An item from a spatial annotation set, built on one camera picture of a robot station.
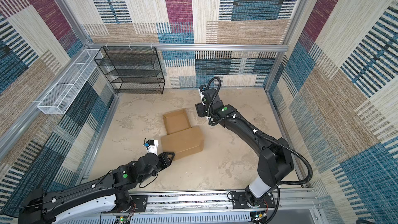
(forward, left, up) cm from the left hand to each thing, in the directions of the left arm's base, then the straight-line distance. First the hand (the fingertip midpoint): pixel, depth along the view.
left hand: (175, 154), depth 76 cm
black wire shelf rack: (+60, +36, +4) cm, 70 cm away
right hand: (+23, -14, +8) cm, 28 cm away
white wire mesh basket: (+17, +51, +21) cm, 58 cm away
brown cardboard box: (+11, -2, -5) cm, 12 cm away
